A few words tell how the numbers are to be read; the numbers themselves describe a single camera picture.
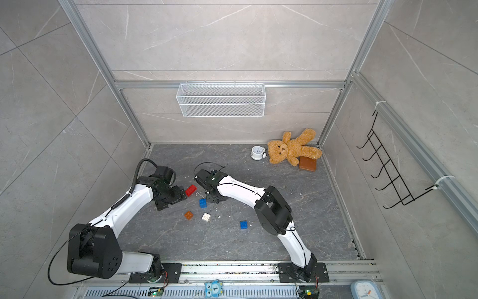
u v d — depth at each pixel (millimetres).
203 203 907
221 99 1001
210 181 659
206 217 877
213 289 686
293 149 1080
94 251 410
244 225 855
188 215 879
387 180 659
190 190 971
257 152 1102
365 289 679
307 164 1072
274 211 520
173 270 732
